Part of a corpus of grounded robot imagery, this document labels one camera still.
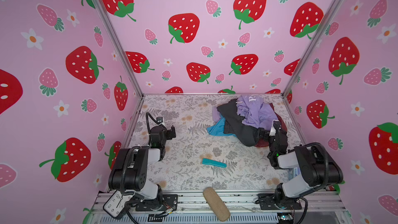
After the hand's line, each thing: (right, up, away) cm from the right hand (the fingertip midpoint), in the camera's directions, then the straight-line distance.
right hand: (272, 126), depth 91 cm
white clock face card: (-83, -35, -19) cm, 92 cm away
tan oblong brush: (-35, -34, -20) cm, 53 cm away
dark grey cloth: (-15, -6, -1) cm, 16 cm away
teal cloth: (-31, -3, +10) cm, 33 cm away
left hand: (-65, 0, +4) cm, 65 cm away
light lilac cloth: (-33, +7, +20) cm, 39 cm away
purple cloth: (-11, +8, -1) cm, 14 cm away
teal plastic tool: (-36, -21, -3) cm, 41 cm away
